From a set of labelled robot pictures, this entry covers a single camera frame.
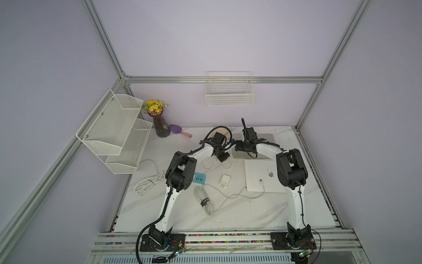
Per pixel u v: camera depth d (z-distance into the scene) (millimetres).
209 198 877
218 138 860
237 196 881
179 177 602
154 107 976
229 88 952
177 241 730
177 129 1189
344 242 751
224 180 930
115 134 860
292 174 586
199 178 908
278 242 730
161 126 1101
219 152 830
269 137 1152
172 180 590
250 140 853
